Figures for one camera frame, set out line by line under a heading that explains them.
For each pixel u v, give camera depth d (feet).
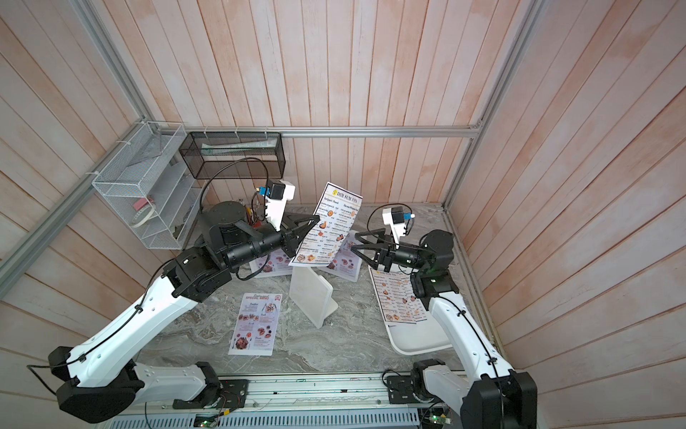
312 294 2.53
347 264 3.04
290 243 1.61
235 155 2.95
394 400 2.38
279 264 3.12
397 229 1.92
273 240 1.63
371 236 2.14
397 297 2.94
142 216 2.68
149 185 2.36
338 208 1.95
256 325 2.83
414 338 2.78
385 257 1.91
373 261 2.00
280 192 1.53
